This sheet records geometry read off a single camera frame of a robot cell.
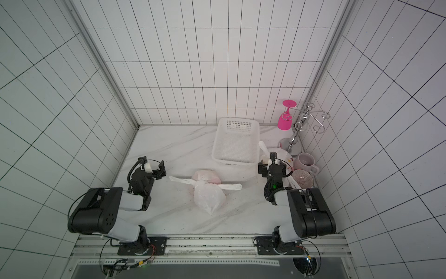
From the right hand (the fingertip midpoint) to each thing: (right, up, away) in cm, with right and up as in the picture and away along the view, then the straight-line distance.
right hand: (274, 158), depth 92 cm
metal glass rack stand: (+15, +7, +10) cm, 19 cm away
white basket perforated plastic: (-19, +9, +15) cm, 26 cm away
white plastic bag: (-34, -14, -19) cm, 41 cm away
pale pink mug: (+20, -2, +3) cm, 20 cm away
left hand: (-65, -3, +1) cm, 65 cm away
